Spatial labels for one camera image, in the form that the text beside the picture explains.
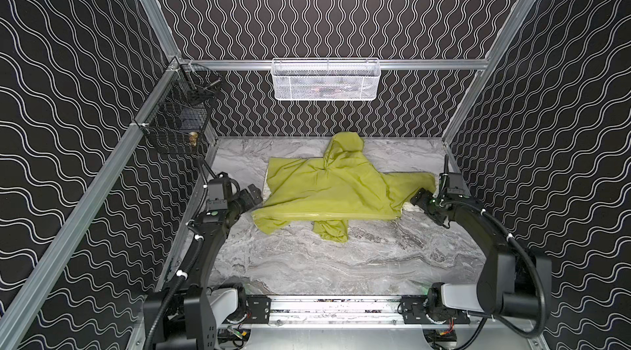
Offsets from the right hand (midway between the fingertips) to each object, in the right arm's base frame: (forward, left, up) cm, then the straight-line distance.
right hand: (422, 204), depth 89 cm
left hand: (-1, +59, +8) cm, 59 cm away
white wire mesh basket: (+70, +36, +9) cm, 79 cm away
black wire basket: (+24, +91, +21) cm, 96 cm away
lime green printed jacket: (+10, +29, -3) cm, 31 cm away
